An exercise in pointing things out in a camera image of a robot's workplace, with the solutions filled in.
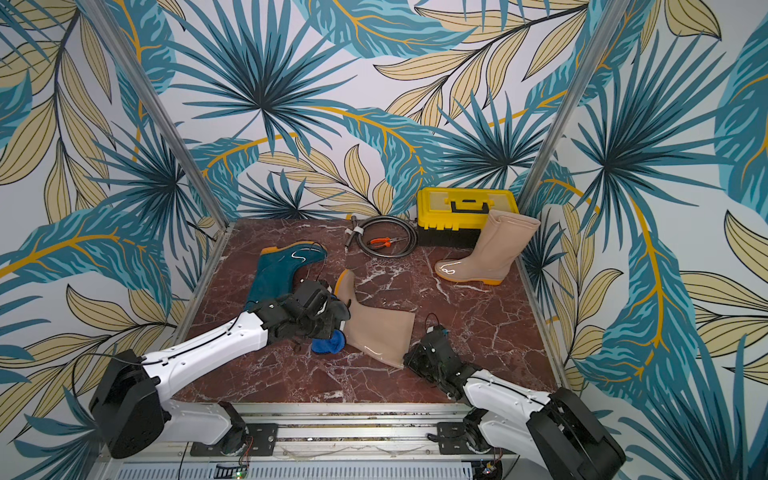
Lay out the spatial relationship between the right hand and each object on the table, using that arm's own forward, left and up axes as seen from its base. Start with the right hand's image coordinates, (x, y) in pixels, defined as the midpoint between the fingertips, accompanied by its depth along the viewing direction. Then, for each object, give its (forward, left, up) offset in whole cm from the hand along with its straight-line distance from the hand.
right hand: (402, 356), depth 87 cm
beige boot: (+8, +6, -2) cm, 10 cm away
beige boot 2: (+26, -31, +21) cm, 45 cm away
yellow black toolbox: (+41, -20, +16) cm, 48 cm away
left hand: (+4, +19, +9) cm, 22 cm away
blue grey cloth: (0, +19, +9) cm, 21 cm away
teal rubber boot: (+27, +42, +3) cm, 50 cm away
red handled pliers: (+44, +7, 0) cm, 44 cm away
